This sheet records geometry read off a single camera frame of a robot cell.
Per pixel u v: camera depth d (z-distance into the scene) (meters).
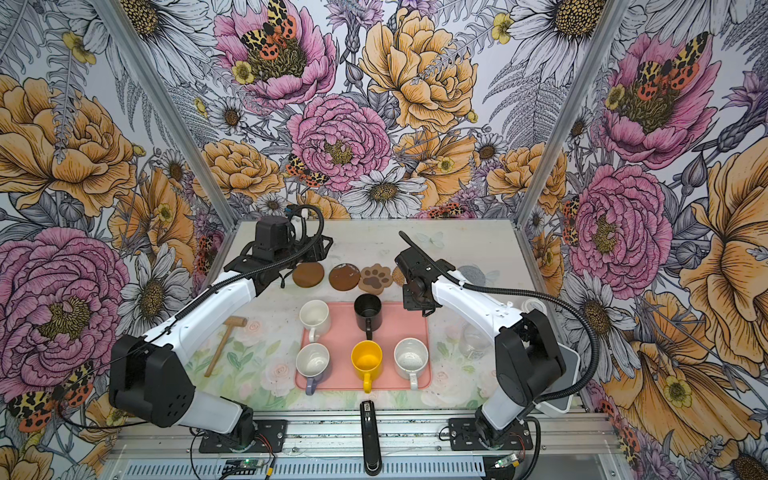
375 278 1.05
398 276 1.05
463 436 0.74
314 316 0.91
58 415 0.62
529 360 0.45
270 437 0.74
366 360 0.85
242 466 0.71
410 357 0.85
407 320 0.94
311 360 0.84
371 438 0.72
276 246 0.65
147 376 0.42
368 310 0.92
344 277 1.05
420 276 0.62
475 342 0.89
